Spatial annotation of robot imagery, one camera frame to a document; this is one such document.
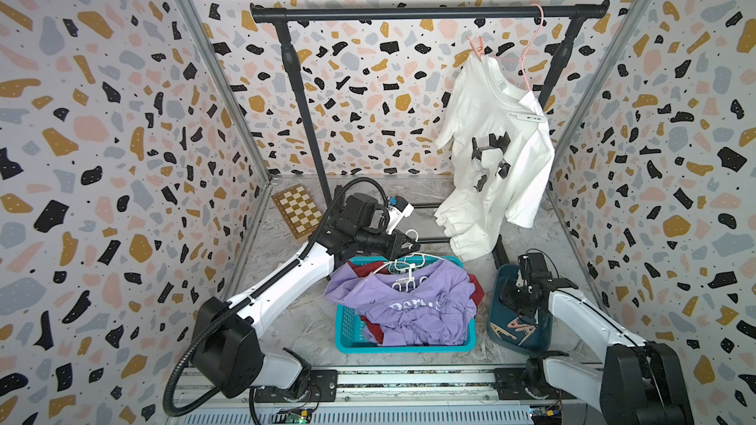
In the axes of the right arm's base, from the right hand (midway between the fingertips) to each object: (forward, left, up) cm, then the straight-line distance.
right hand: (504, 298), depth 88 cm
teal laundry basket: (-13, +45, +2) cm, 47 cm away
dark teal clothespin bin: (-9, 0, 0) cm, 9 cm away
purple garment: (-6, +29, +9) cm, 31 cm away
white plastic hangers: (-1, +29, +21) cm, 36 cm away
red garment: (+2, +42, +13) cm, 44 cm away
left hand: (+2, +26, +24) cm, 36 cm away
